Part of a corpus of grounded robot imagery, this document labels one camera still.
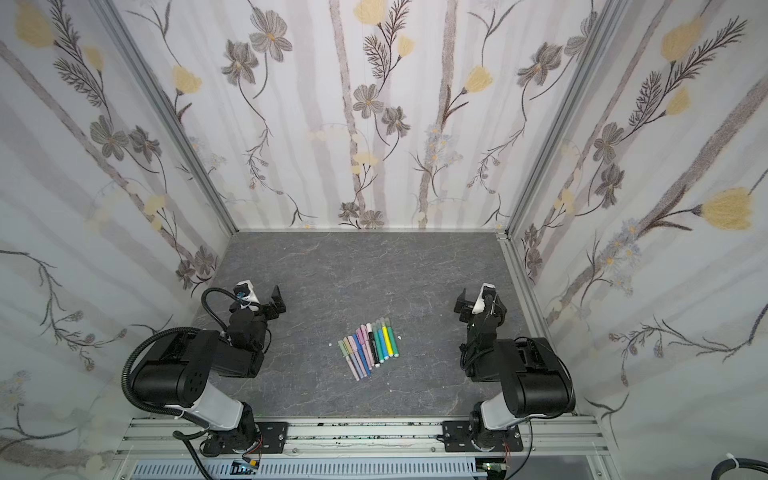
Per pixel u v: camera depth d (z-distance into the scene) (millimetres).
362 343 903
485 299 752
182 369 462
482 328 693
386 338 906
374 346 885
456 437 735
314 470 702
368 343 903
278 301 841
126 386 436
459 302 833
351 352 882
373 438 751
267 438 734
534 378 463
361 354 880
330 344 906
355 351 882
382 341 906
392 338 906
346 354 881
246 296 766
